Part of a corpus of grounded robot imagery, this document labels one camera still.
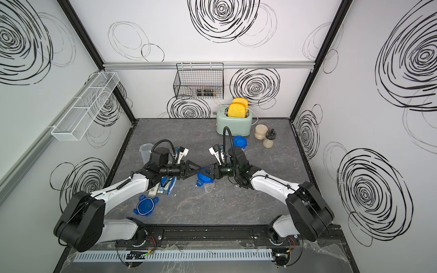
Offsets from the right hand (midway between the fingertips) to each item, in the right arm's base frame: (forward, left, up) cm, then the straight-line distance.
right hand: (203, 173), depth 76 cm
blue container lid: (-10, +29, -15) cm, 34 cm away
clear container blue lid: (-3, -2, -4) cm, 5 cm away
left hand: (+2, +2, -1) cm, 3 cm away
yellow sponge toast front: (+40, -16, +2) cm, 43 cm away
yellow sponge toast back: (+45, -18, +6) cm, 49 cm away
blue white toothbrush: (0, +19, -16) cm, 24 cm away
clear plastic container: (+20, +38, -12) cm, 44 cm away
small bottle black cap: (+28, -36, -12) cm, 47 cm away
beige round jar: (+35, -32, -10) cm, 48 cm away
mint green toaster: (+34, -18, -6) cm, 39 cm away
